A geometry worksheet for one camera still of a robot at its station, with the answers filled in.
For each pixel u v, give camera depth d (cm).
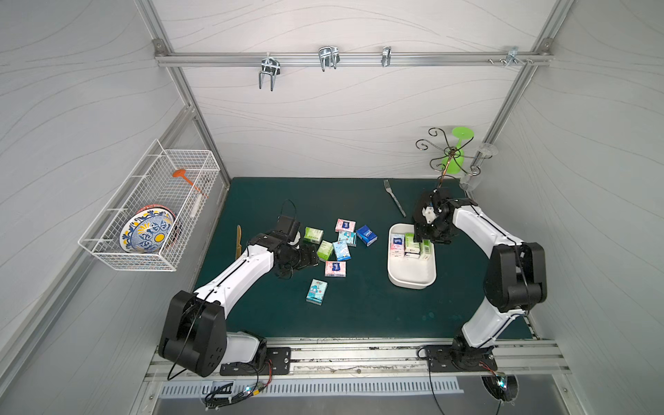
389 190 118
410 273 93
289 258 71
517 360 76
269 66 78
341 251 93
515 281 49
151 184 70
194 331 41
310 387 70
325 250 95
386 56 79
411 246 93
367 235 99
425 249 93
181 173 79
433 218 80
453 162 85
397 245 93
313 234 99
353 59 78
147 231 62
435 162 82
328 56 77
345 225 101
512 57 77
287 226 68
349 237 98
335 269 90
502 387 72
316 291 86
